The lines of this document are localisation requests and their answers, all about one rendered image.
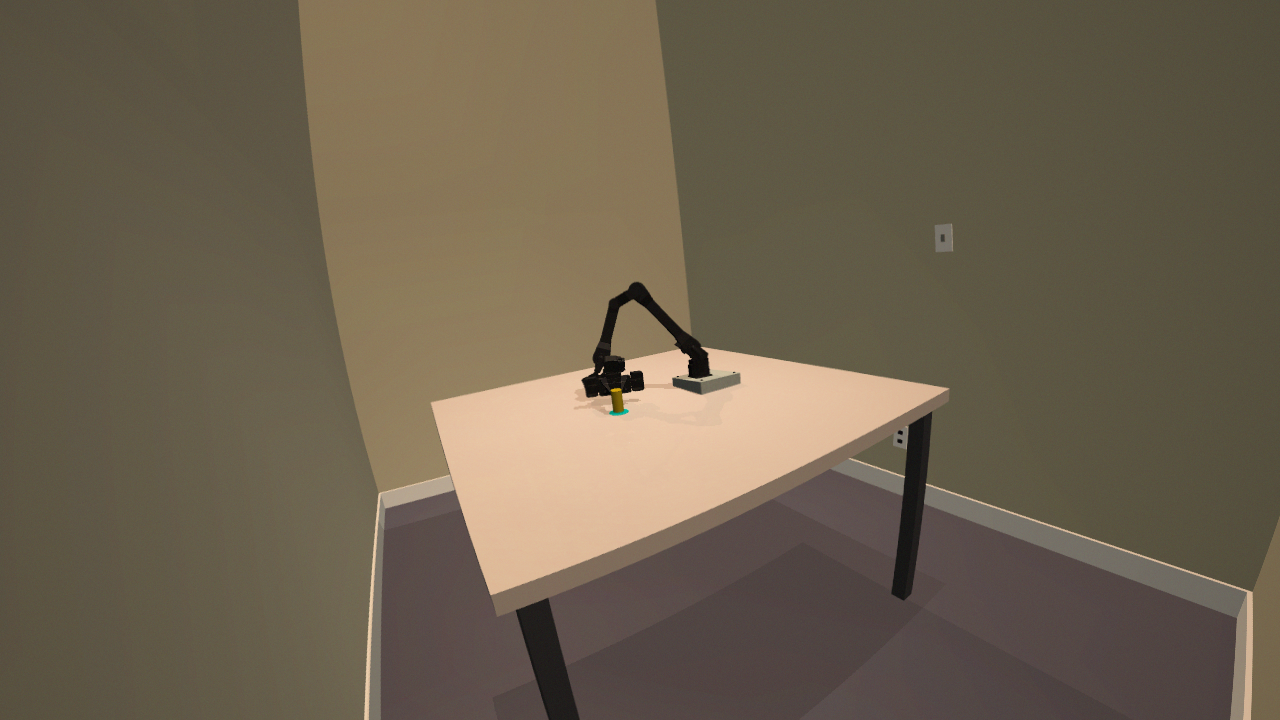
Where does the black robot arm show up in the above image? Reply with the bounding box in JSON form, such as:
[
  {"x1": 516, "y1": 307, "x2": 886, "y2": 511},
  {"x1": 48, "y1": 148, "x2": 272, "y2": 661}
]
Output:
[{"x1": 581, "y1": 282, "x2": 712, "y2": 386}]

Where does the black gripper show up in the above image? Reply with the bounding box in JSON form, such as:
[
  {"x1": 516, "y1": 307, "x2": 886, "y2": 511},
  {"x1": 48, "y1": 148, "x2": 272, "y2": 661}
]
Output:
[{"x1": 584, "y1": 370, "x2": 645, "y2": 398}]

